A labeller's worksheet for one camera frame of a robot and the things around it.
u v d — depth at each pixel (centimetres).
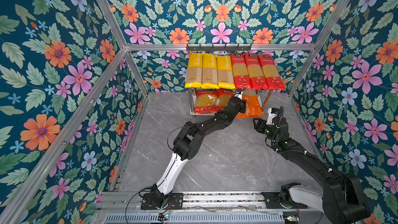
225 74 79
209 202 75
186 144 58
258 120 77
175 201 73
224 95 101
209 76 79
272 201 73
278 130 64
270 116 76
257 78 77
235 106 73
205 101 101
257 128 77
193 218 76
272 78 77
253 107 98
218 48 93
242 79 75
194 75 77
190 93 88
